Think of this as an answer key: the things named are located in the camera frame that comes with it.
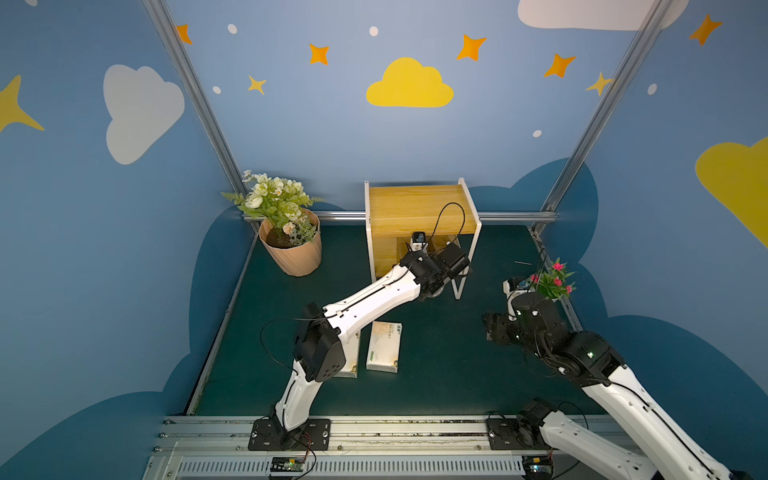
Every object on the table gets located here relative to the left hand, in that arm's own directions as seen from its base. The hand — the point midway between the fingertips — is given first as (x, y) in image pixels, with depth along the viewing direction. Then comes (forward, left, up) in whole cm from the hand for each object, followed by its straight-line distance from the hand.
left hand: (417, 269), depth 82 cm
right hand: (-14, -20, +1) cm, 24 cm away
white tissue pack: (-19, +18, -17) cm, 31 cm away
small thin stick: (+20, -42, -21) cm, 51 cm away
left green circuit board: (-44, +32, -22) cm, 59 cm away
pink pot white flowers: (+17, +41, -3) cm, 44 cm away
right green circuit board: (-43, -30, -23) cm, 58 cm away
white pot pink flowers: (+2, -42, -7) cm, 43 cm away
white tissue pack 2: (-16, +9, -16) cm, 25 cm away
